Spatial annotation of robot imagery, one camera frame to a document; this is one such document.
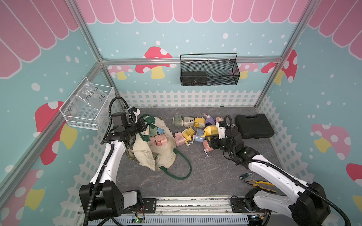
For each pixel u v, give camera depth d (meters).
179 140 0.95
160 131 0.96
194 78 0.88
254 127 1.00
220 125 0.70
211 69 0.93
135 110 0.74
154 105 1.24
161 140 0.94
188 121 1.06
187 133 0.99
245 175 0.83
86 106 0.71
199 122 1.06
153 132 0.92
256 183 0.80
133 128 0.68
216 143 0.71
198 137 0.97
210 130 0.76
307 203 0.39
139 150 0.79
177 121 1.06
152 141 0.93
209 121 1.03
